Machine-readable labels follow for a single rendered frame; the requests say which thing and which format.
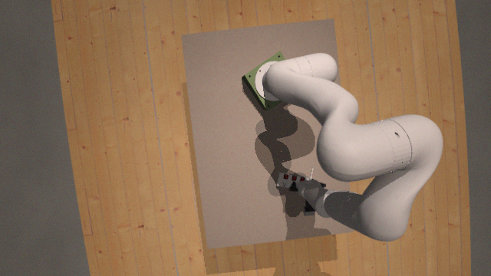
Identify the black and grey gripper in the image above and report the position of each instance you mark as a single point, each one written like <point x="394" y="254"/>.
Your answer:
<point x="302" y="185"/>

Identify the grey power strip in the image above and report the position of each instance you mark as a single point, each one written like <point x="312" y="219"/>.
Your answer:
<point x="285" y="179"/>

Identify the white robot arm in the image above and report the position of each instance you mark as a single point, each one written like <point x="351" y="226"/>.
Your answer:
<point x="401" y="153"/>

